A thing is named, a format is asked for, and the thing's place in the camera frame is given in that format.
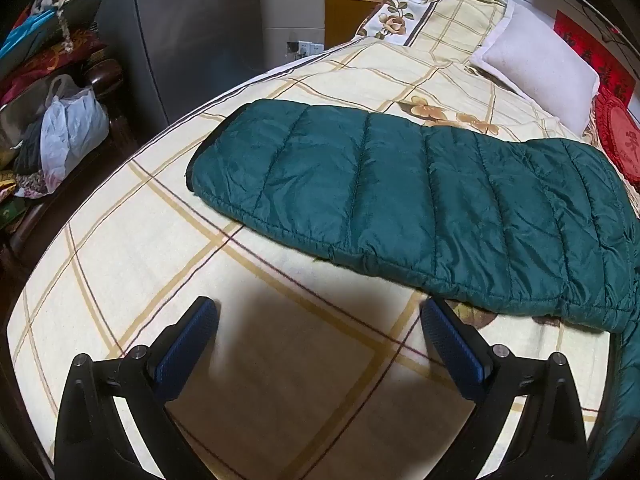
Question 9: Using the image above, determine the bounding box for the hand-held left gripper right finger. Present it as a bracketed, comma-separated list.
[420, 297, 588, 480]

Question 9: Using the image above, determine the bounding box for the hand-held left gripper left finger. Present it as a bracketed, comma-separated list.
[54, 296, 219, 480]

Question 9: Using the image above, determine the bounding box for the green quilted jacket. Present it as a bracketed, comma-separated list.
[186, 99, 640, 480]

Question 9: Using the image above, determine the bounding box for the pile of clothes and bags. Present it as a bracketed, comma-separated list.
[0, 0, 123, 201]

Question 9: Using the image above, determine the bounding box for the floral plaid bedspread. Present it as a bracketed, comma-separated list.
[7, 0, 640, 480]

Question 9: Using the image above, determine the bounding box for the white plastic bag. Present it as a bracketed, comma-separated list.
[40, 75, 110, 193]

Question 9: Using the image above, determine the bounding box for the red round cushion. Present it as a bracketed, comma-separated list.
[582, 85, 640, 186]

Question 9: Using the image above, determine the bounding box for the dark wooden chair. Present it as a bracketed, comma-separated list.
[0, 59, 142, 271]

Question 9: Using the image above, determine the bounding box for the white pillow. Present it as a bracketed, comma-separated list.
[469, 1, 601, 136]

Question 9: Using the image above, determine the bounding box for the grey wardrobe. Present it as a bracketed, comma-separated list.
[90, 0, 263, 136]

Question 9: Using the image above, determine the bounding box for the orange wooden door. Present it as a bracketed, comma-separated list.
[325, 0, 403, 48]

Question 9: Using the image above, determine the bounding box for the white wall socket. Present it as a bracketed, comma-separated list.
[286, 39, 326, 57]

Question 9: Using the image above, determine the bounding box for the red wall banner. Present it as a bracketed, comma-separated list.
[554, 10, 640, 106]

